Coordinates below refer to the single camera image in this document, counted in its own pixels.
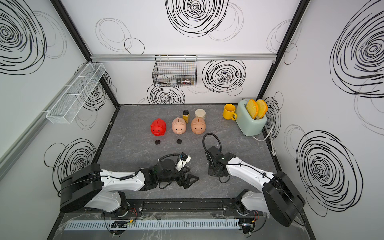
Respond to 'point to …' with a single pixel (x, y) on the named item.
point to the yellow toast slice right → (262, 108)
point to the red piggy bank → (158, 127)
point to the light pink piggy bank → (179, 125)
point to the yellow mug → (229, 112)
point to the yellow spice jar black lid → (186, 115)
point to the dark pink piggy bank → (198, 125)
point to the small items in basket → (188, 81)
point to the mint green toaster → (250, 126)
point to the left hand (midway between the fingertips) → (194, 176)
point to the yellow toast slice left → (252, 108)
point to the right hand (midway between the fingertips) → (213, 172)
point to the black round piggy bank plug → (179, 141)
